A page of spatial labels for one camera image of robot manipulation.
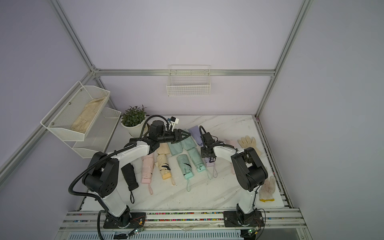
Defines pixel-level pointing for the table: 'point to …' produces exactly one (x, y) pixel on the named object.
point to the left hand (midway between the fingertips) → (189, 136)
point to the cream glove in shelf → (83, 120)
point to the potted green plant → (133, 120)
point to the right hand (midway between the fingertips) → (209, 153)
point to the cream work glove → (246, 142)
